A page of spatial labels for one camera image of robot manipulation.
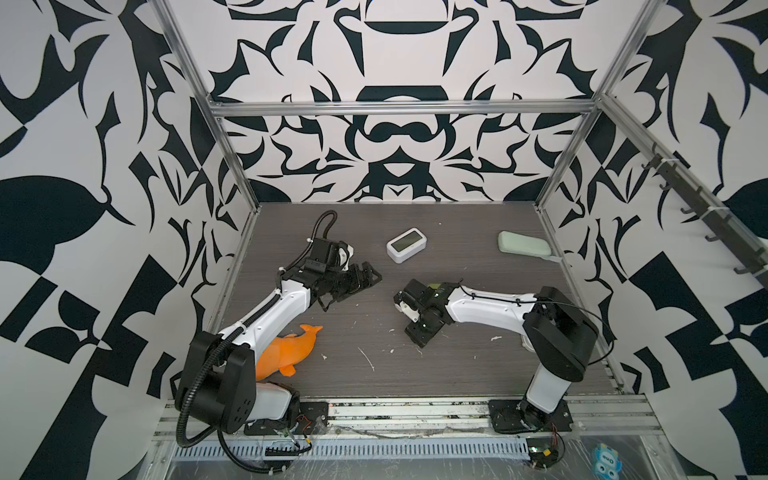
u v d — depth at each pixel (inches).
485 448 28.1
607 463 26.8
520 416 26.4
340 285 28.3
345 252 29.8
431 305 25.6
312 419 29.2
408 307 29.2
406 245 40.2
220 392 16.2
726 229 21.7
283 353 31.2
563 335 18.4
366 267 29.9
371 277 30.3
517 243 42.6
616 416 30.0
